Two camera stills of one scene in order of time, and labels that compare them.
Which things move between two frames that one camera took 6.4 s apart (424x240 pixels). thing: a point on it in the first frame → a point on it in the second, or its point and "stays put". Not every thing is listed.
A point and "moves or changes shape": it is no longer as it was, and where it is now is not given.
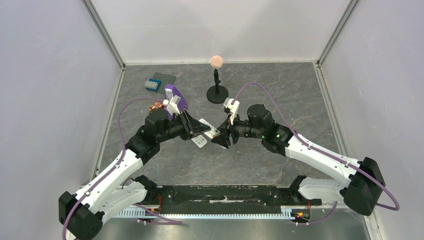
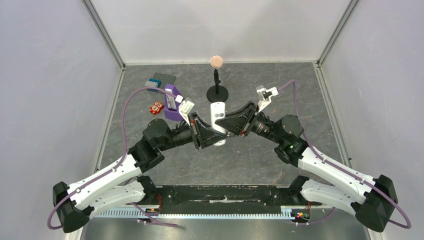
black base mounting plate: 233,196 stays put
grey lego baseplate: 165,79 stays put
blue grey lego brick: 152,84 stays put
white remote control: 213,132 moves or changes shape
